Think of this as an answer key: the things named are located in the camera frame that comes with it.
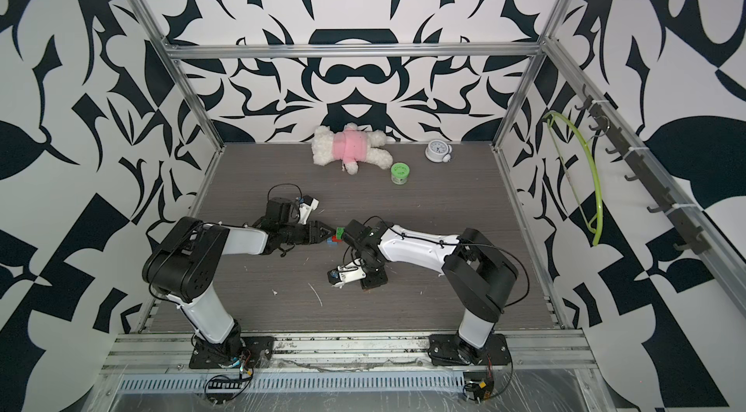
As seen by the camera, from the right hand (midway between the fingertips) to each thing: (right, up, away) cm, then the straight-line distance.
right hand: (364, 269), depth 86 cm
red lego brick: (-9, +8, +5) cm, 13 cm away
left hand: (-11, +11, +8) cm, 17 cm away
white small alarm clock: (+28, +37, +28) cm, 54 cm away
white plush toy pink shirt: (-6, +38, +21) cm, 44 cm away
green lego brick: (-8, +10, +4) cm, 13 cm away
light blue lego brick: (-11, +7, +5) cm, 14 cm away
